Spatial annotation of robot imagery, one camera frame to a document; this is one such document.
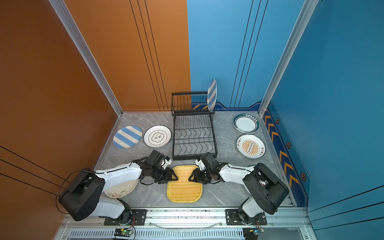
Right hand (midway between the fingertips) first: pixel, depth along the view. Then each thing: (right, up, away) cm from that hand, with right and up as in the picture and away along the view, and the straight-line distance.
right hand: (191, 180), depth 83 cm
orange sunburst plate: (+40, +17, +16) cm, 46 cm away
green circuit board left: (-32, -20, -13) cm, 40 cm away
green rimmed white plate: (+41, +33, +30) cm, 60 cm away
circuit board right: (+29, -20, -14) cm, 37 cm away
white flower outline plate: (-25, +23, +22) cm, 41 cm away
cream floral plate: (-38, -4, -2) cm, 38 cm away
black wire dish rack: (+1, +26, +22) cm, 34 cm away
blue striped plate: (-46, +23, +22) cm, 56 cm away
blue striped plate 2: (+13, +50, +8) cm, 52 cm away
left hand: (-8, +1, +1) cm, 9 cm away
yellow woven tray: (-4, -4, -3) cm, 6 cm away
